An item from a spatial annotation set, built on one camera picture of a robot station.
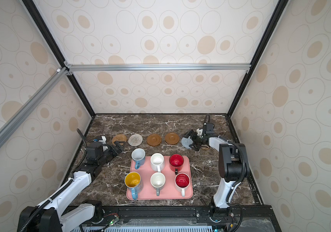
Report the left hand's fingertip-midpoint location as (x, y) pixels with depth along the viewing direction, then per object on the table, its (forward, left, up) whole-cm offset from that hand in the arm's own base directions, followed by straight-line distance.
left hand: (124, 143), depth 83 cm
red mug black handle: (-4, -30, -15) cm, 34 cm away
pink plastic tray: (-17, -13, -17) cm, 28 cm away
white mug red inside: (-17, -33, -16) cm, 41 cm away
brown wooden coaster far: (+15, -27, -17) cm, 36 cm away
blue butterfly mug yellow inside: (-18, -5, -13) cm, 23 cm away
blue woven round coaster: (+12, -38, -17) cm, 43 cm away
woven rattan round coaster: (+15, +10, -17) cm, 25 cm away
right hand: (+10, -37, -10) cm, 40 cm away
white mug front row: (-17, -19, -14) cm, 29 cm away
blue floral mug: (-2, -7, -10) cm, 12 cm away
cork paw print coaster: (-3, -46, +1) cm, 46 cm away
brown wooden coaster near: (+13, -15, -16) cm, 25 cm away
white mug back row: (-8, -19, -8) cm, 22 cm away
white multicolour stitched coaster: (+12, -1, -16) cm, 20 cm away
